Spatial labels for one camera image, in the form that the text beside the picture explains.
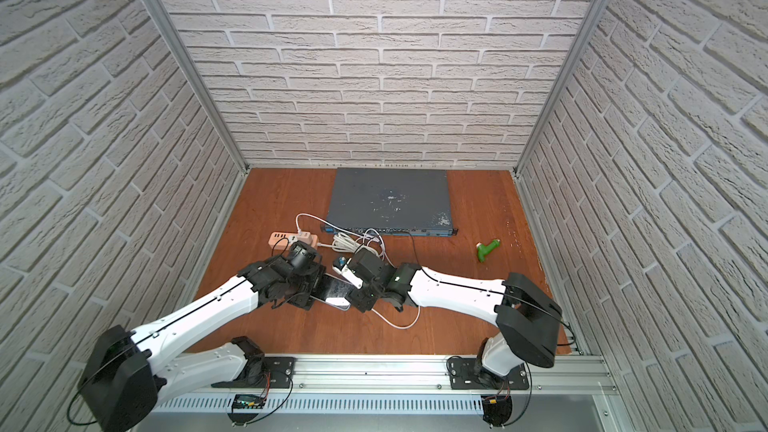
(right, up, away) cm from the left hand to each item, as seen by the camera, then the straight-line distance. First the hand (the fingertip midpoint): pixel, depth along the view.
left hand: (327, 271), depth 83 cm
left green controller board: (-17, -29, -11) cm, 36 cm away
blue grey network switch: (+21, +19, +22) cm, 36 cm away
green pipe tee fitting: (+48, +4, +12) cm, 50 cm away
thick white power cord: (+3, +6, +11) cm, 13 cm away
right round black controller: (+44, -30, -13) cm, 54 cm away
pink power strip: (-20, +6, +15) cm, 25 cm away
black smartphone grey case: (+1, -4, 0) cm, 4 cm away
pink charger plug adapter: (-9, +9, +9) cm, 15 cm away
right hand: (+7, -5, -4) cm, 10 cm away
